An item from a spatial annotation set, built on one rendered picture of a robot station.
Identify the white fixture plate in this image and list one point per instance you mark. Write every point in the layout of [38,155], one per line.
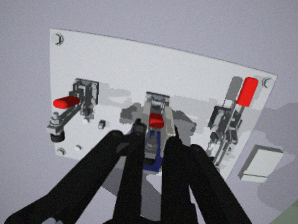
[127,69]

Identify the toggle clamp with red handle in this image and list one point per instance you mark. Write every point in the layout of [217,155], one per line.
[156,121]
[221,119]

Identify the blue rectangular plate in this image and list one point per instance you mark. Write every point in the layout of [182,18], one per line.
[156,166]

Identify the red-handled toggle clamp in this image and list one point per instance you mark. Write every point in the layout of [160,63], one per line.
[87,96]

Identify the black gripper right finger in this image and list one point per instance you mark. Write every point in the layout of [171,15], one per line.
[216,202]

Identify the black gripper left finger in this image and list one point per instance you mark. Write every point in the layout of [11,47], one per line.
[66,202]

